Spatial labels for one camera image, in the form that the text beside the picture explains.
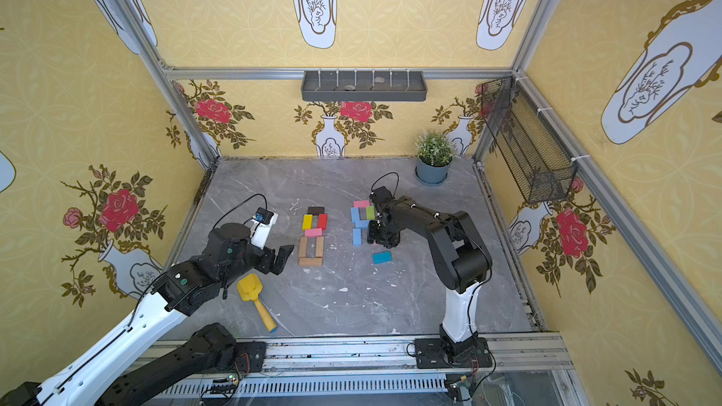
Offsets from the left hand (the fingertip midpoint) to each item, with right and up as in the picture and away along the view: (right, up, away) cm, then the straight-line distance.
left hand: (281, 239), depth 74 cm
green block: (+24, +4, +29) cm, 38 cm away
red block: (+7, +1, +28) cm, 29 cm away
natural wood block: (+7, -6, +20) cm, 22 cm away
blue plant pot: (+48, +19, +36) cm, 63 cm away
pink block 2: (+21, +7, +32) cm, 39 cm away
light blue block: (+21, 0, +27) cm, 34 cm away
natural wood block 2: (+4, -11, +19) cm, 22 cm away
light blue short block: (+20, -3, +21) cm, 29 cm away
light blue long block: (+18, +4, +28) cm, 34 cm away
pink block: (+4, -2, +24) cm, 24 cm away
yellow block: (+2, +1, +26) cm, 26 cm away
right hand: (+25, -5, +21) cm, 33 cm away
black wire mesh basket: (+74, +24, +11) cm, 79 cm away
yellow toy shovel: (-12, -16, +9) cm, 22 cm away
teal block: (+28, -10, +20) cm, 35 cm away
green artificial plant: (+47, +27, +26) cm, 61 cm away
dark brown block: (+4, +5, +32) cm, 32 cm away
